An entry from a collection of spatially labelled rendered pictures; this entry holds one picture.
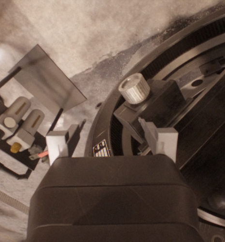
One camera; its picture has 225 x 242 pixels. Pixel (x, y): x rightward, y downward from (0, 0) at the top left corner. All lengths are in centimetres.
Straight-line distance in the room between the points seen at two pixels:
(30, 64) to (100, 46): 43
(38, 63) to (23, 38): 15
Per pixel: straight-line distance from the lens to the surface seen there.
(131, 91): 26
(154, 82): 32
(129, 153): 42
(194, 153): 25
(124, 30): 94
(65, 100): 119
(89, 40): 98
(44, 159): 93
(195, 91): 58
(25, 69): 119
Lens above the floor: 92
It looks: 48 degrees down
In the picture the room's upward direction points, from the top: 171 degrees counter-clockwise
